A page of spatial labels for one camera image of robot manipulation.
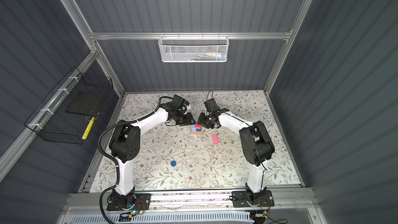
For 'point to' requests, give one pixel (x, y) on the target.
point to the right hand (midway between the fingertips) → (199, 123)
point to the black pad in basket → (85, 102)
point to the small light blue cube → (194, 126)
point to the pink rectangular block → (215, 139)
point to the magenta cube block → (198, 126)
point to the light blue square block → (194, 129)
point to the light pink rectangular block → (196, 127)
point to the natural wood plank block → (196, 132)
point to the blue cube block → (198, 130)
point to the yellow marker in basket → (88, 128)
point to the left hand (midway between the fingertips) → (194, 122)
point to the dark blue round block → (173, 163)
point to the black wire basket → (66, 113)
